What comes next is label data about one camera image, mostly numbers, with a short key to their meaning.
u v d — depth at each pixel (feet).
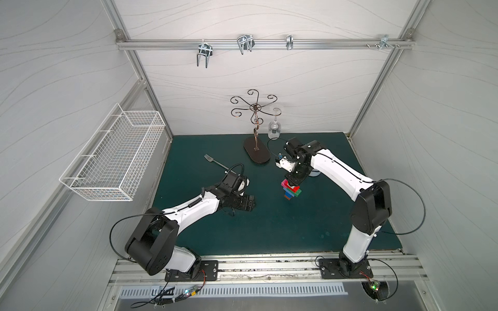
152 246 1.38
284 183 2.89
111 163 2.25
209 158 3.64
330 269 2.40
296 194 2.83
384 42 2.51
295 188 2.80
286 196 3.07
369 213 1.53
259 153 3.65
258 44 2.57
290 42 2.57
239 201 2.49
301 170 2.33
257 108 2.97
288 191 2.91
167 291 2.35
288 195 2.98
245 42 2.51
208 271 2.42
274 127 3.15
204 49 2.57
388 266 2.21
